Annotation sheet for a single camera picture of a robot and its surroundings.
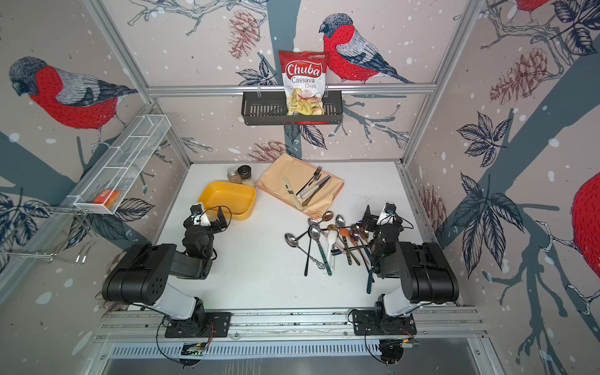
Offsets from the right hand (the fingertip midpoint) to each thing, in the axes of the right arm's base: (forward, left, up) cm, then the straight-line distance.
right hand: (379, 206), depth 90 cm
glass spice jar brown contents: (+15, +63, -1) cm, 65 cm away
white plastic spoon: (-10, +18, -9) cm, 23 cm away
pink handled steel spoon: (-1, +15, -10) cm, 18 cm away
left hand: (-3, +66, +2) cm, 67 cm away
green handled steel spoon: (-8, +25, -9) cm, 28 cm away
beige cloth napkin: (+21, +37, -10) cm, 43 cm away
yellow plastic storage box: (+8, +61, -9) cm, 62 cm away
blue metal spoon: (-15, +28, -11) cm, 33 cm away
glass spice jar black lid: (+15, +58, +1) cm, 60 cm away
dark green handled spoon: (-25, +5, -11) cm, 28 cm away
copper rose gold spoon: (0, +20, -9) cm, 22 cm away
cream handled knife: (+15, +38, -10) cm, 43 cm away
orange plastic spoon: (-7, +13, -9) cm, 17 cm away
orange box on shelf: (-17, +84, +24) cm, 89 cm away
